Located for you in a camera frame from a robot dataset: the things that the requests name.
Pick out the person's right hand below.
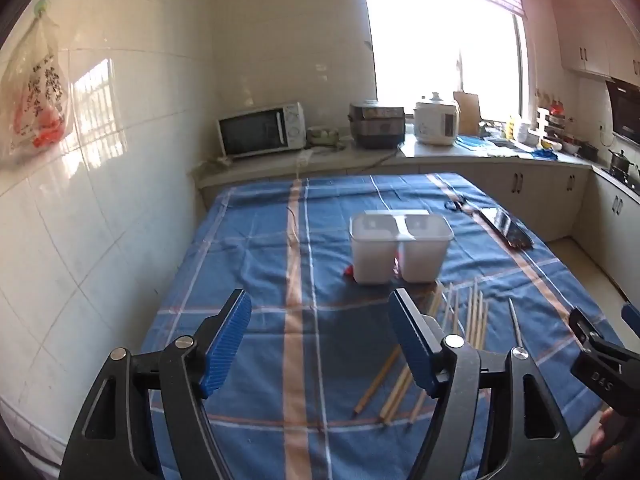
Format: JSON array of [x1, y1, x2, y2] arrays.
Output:
[[590, 407, 626, 466]]

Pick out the white kitchen counter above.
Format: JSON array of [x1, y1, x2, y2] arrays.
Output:
[[192, 132, 598, 203]]

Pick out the white plastic utensil holder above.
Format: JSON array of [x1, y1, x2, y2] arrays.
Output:
[[349, 209, 455, 286]]

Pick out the white wall cabinets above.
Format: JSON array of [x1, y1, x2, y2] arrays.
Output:
[[549, 0, 640, 83]]

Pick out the gas stove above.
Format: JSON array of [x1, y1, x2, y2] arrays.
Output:
[[599, 164, 640, 192]]

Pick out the white base cabinets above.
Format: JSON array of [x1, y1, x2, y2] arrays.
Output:
[[415, 162, 640, 306]]

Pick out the kitchen window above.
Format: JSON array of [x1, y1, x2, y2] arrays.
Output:
[[362, 0, 530, 124]]

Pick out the white rice cooker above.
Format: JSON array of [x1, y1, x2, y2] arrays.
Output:
[[413, 92, 461, 146]]

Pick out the printed plastic bag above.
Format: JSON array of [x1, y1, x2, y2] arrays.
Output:
[[0, 14, 77, 165]]

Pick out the pile of wooden chopsticks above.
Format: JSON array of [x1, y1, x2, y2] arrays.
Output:
[[353, 281, 491, 426]]

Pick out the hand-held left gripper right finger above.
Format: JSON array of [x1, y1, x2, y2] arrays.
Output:
[[388, 287, 583, 480]]

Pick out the metal chopstick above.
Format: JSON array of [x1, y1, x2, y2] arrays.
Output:
[[508, 297, 524, 349]]

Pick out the white microwave oven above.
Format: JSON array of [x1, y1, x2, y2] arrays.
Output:
[[216, 102, 307, 160]]

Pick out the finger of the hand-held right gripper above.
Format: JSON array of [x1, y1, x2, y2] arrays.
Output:
[[621, 302, 640, 336], [569, 307, 640, 416]]

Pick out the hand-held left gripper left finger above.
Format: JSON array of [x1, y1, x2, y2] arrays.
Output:
[[60, 289, 253, 480]]

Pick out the blue cloth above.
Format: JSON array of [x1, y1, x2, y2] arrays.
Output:
[[456, 134, 496, 153]]

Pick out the black range hood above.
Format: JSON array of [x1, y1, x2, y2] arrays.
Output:
[[605, 79, 640, 147]]

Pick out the blue plaid tablecloth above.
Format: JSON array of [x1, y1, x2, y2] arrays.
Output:
[[141, 172, 626, 480]]

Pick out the spice rack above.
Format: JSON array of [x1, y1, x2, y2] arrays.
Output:
[[536, 101, 572, 142]]

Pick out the grey multi cooker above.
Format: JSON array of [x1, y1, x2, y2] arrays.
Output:
[[348, 101, 406, 150]]

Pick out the wooden cutting board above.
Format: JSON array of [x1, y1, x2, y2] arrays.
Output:
[[453, 91, 482, 136]]

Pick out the green egg container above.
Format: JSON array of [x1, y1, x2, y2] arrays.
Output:
[[306, 127, 342, 147]]

